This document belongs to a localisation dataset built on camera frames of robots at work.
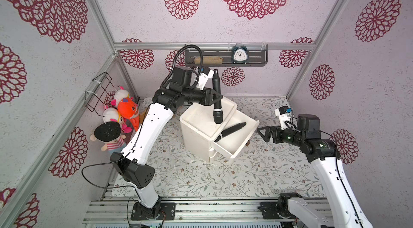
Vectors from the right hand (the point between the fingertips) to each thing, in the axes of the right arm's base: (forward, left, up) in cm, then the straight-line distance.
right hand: (265, 127), depth 72 cm
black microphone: (+4, +15, -9) cm, 18 cm away
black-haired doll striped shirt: (-2, +72, -3) cm, 72 cm away
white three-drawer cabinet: (-2, +30, -1) cm, 30 cm away
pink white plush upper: (+26, +78, -4) cm, 82 cm away
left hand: (+7, +21, +12) cm, 25 cm away
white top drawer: (-3, +14, -11) cm, 18 cm away
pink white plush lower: (+10, +77, -5) cm, 78 cm away
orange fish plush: (+12, +68, -2) cm, 69 cm away
